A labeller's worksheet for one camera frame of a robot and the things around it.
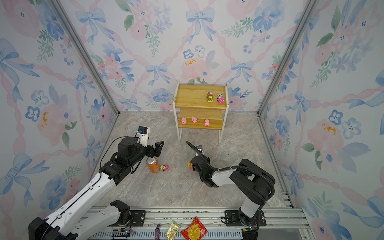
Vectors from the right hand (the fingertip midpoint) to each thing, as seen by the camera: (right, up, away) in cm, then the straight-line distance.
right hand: (197, 155), depth 92 cm
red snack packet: (-2, -31, -22) cm, 38 cm away
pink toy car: (+12, +32, -14) cm, 37 cm away
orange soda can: (-24, -3, -11) cm, 27 cm away
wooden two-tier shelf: (+2, +28, -14) cm, 31 cm away
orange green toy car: (-4, -5, -2) cm, 7 cm away
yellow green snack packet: (-12, -31, -23) cm, 40 cm away
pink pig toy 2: (+6, +20, -2) cm, 21 cm away
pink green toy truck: (-19, -7, -4) cm, 21 cm away
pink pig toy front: (-8, +21, -1) cm, 23 cm away
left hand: (-21, +12, -17) cm, 29 cm away
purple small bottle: (-19, -32, -22) cm, 43 cm away
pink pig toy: (-2, +22, -1) cm, 22 cm away
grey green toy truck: (+7, +34, -13) cm, 37 cm away
